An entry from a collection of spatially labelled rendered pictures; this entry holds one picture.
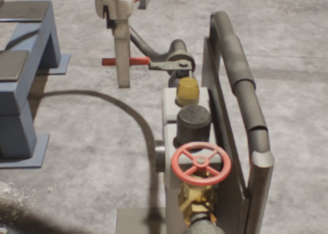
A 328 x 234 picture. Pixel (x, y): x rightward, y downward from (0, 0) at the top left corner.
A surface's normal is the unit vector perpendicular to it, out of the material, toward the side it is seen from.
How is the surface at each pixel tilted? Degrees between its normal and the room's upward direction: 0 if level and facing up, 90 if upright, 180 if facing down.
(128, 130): 0
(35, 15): 0
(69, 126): 0
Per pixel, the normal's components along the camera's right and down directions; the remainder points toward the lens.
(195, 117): 0.00, -0.79
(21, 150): 0.04, 0.62
